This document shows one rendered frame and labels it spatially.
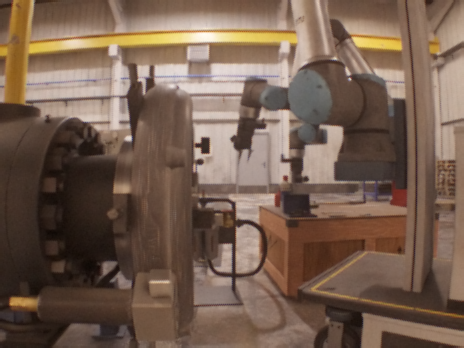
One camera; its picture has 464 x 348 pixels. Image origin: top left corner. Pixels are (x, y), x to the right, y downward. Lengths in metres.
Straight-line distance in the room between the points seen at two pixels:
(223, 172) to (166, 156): 11.06
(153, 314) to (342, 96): 0.72
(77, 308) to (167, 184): 0.31
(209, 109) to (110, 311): 11.43
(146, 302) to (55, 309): 0.19
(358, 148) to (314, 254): 0.95
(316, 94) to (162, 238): 0.54
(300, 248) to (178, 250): 1.17
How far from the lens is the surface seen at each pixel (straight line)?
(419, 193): 1.14
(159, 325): 0.68
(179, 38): 12.20
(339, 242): 1.91
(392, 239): 2.08
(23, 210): 0.87
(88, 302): 0.71
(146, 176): 0.69
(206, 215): 1.14
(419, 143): 1.15
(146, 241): 0.69
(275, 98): 1.22
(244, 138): 1.38
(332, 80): 0.95
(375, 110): 1.06
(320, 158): 12.15
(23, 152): 0.93
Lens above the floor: 0.71
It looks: level
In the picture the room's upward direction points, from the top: straight up
